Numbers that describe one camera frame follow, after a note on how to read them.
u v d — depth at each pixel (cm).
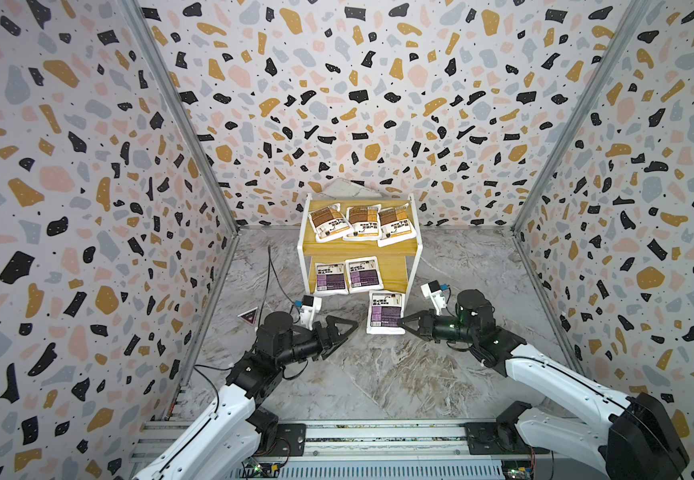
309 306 70
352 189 104
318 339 65
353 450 73
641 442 40
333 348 71
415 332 71
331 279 85
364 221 74
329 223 73
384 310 77
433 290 73
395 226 73
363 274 86
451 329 67
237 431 60
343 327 67
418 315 72
